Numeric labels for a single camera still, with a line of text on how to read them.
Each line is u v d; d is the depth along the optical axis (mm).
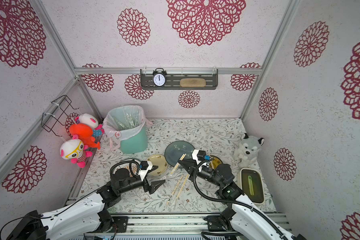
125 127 990
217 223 758
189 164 604
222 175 520
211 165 565
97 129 1023
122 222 750
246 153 834
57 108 777
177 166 672
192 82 904
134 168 674
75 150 805
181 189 853
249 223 574
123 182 603
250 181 835
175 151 1006
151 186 659
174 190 853
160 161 953
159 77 897
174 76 947
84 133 900
